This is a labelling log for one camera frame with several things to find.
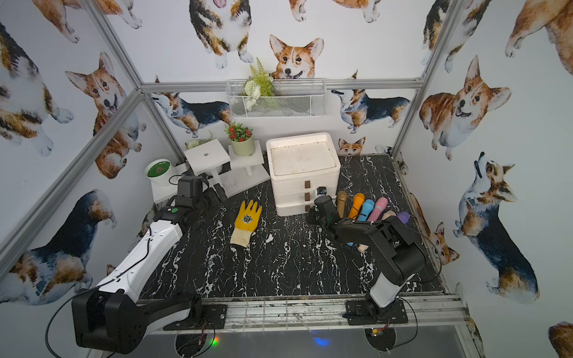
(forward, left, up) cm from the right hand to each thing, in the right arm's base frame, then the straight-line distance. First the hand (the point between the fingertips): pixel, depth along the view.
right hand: (308, 206), depth 94 cm
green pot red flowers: (+21, +28, +18) cm, 39 cm away
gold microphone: (+7, -15, -5) cm, 17 cm away
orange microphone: (+3, -22, -5) cm, 22 cm away
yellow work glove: (-4, +26, -3) cm, 27 cm away
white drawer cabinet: (+8, +2, +17) cm, 19 cm away
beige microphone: (-2, -33, -4) cm, 33 cm away
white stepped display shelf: (+23, +38, -5) cm, 45 cm away
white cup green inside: (+4, +56, +18) cm, 59 cm away
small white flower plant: (+29, +55, +11) cm, 63 cm away
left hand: (-1, +34, +15) cm, 37 cm away
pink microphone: (+4, -33, -5) cm, 33 cm away
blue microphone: (0, -25, -4) cm, 25 cm away
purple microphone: (-2, -41, -6) cm, 42 cm away
